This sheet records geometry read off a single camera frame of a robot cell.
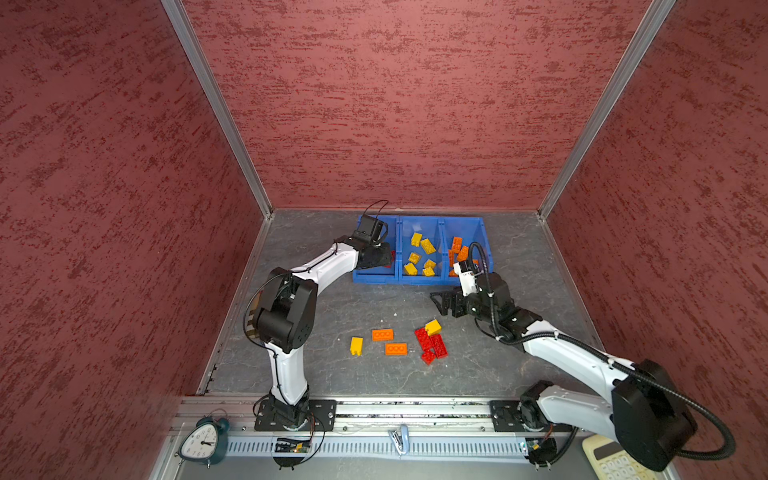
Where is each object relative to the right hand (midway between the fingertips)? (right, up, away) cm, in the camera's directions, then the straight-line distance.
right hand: (440, 298), depth 84 cm
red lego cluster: (-2, -14, +1) cm, 15 cm away
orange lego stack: (-14, -15, +1) cm, 21 cm away
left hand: (-16, +10, +12) cm, 22 cm away
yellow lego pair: (-6, +11, +22) cm, 25 cm away
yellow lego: (-5, +17, +25) cm, 31 cm away
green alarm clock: (-57, -30, -17) cm, 66 cm away
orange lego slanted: (+3, +8, -6) cm, 10 cm away
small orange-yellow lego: (-2, +6, +14) cm, 15 cm away
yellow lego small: (-24, -14, 0) cm, 28 cm away
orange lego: (+11, +15, +27) cm, 33 cm away
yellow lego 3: (-1, -9, +4) cm, 10 cm away
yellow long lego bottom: (-1, +14, +24) cm, 28 cm away
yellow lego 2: (-8, +7, +16) cm, 19 cm away
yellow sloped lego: (-1, +8, +19) cm, 20 cm away
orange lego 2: (+12, +11, +23) cm, 29 cm away
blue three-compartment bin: (+3, +20, +18) cm, 27 cm away
